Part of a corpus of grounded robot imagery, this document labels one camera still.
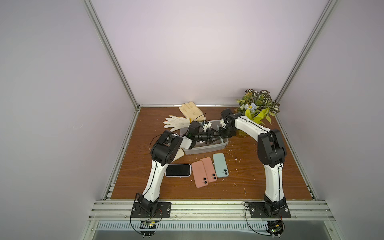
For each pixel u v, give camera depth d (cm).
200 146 89
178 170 88
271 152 55
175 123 110
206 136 88
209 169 89
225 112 82
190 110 118
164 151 60
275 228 70
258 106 97
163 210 74
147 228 72
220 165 88
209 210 76
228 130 85
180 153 93
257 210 73
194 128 83
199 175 85
